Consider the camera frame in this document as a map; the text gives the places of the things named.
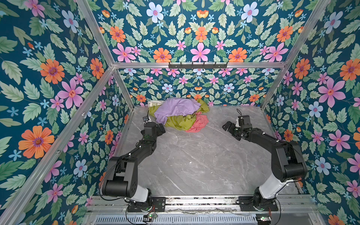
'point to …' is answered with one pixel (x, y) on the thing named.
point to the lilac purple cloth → (173, 106)
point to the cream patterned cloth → (151, 103)
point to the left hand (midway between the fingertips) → (156, 122)
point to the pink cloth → (201, 121)
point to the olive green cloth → (183, 122)
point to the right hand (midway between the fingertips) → (227, 128)
